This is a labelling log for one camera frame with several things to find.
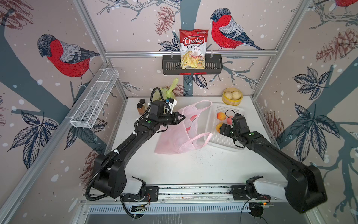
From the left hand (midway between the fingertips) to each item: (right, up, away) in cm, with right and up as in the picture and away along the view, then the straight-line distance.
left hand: (187, 115), depth 77 cm
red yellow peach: (+26, -2, +25) cm, 37 cm away
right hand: (+25, -9, +11) cm, 28 cm away
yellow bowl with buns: (+40, +14, +39) cm, 57 cm away
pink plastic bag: (-5, -15, +4) cm, 16 cm away
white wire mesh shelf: (-54, +1, -6) cm, 55 cm away
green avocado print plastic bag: (-14, +15, +21) cm, 29 cm away
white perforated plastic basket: (+24, 0, +29) cm, 38 cm away
